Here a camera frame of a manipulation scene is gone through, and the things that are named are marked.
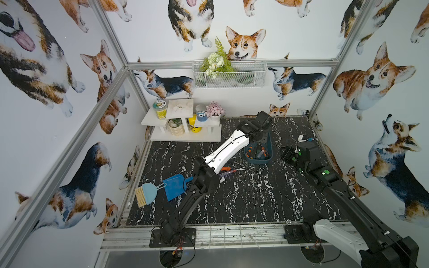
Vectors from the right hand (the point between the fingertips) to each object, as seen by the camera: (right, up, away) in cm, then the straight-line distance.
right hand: (288, 146), depth 78 cm
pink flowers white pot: (-35, +18, +12) cm, 41 cm away
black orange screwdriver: (-15, -5, +23) cm, 28 cm away
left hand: (-11, +6, +11) cm, 16 cm away
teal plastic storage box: (-3, -1, +27) cm, 27 cm away
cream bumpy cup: (-61, +10, +29) cm, 68 cm away
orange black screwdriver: (-5, -6, +22) cm, 24 cm away
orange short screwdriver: (-28, -14, +17) cm, 36 cm away
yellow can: (-50, +13, +24) cm, 57 cm away
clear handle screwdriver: (-8, -6, +22) cm, 24 cm away
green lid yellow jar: (-66, +21, +17) cm, 71 cm away
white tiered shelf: (-55, +20, +17) cm, 61 cm away
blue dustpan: (-56, -22, +11) cm, 61 cm away
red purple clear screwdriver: (-28, -17, +16) cm, 36 cm away
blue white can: (-43, +16, +17) cm, 49 cm away
